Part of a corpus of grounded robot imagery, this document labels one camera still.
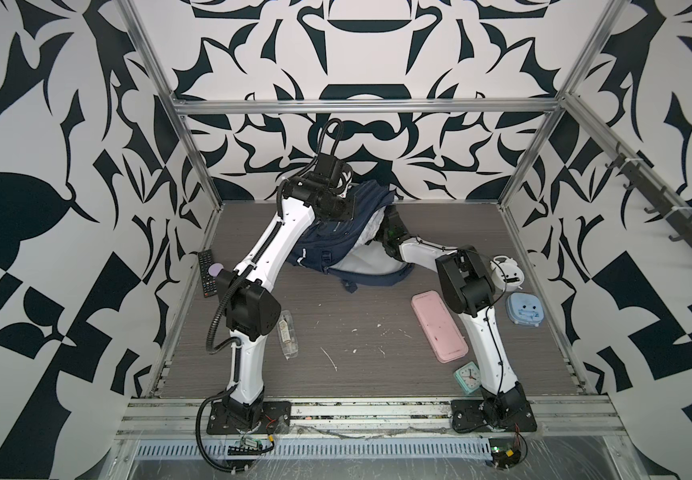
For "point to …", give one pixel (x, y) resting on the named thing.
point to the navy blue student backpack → (347, 248)
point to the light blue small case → (525, 308)
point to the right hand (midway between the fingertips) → (342, 218)
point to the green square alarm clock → (468, 377)
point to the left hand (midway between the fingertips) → (354, 205)
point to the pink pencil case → (443, 335)
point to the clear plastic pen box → (287, 334)
